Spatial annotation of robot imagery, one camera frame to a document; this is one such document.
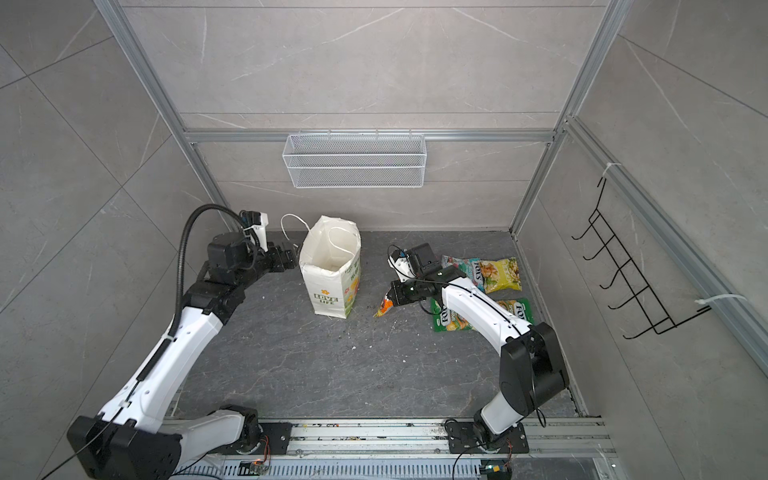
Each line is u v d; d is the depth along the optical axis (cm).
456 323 91
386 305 84
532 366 44
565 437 75
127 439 36
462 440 73
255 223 62
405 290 74
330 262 105
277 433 76
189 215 50
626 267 68
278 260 65
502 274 101
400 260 78
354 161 101
